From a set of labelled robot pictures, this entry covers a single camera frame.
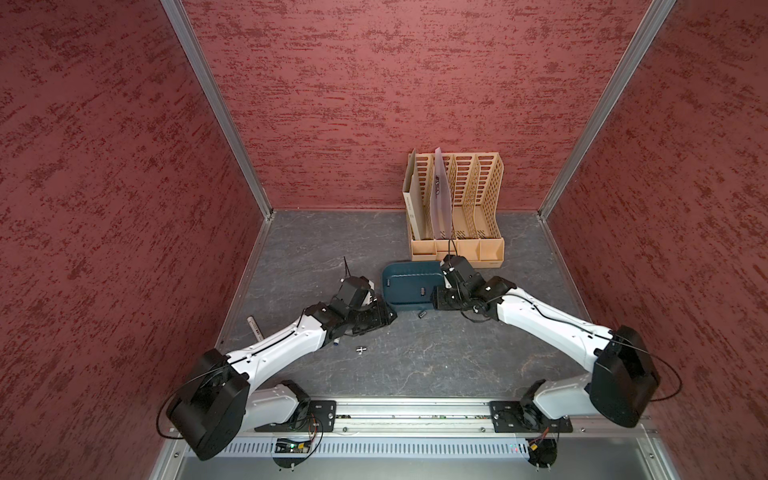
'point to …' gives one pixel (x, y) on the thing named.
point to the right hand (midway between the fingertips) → (437, 303)
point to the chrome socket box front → (422, 314)
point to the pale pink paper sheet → (441, 203)
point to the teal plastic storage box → (409, 285)
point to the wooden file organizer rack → (477, 194)
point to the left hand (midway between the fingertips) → (388, 324)
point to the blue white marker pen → (336, 341)
